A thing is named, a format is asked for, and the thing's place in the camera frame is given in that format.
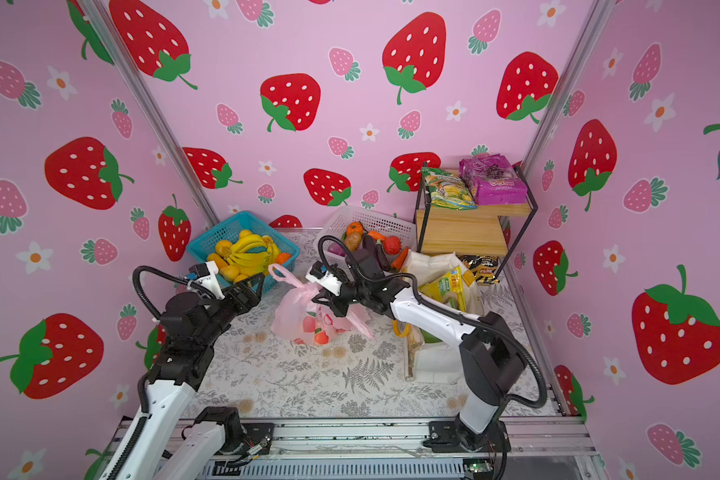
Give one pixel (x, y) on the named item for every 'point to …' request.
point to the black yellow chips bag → (480, 268)
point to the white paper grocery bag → (434, 361)
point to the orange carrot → (400, 259)
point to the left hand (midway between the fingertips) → (254, 277)
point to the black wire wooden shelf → (487, 230)
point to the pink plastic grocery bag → (297, 317)
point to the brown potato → (353, 241)
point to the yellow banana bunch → (255, 254)
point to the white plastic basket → (333, 222)
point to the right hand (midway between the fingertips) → (314, 295)
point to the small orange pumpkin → (354, 227)
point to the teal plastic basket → (200, 249)
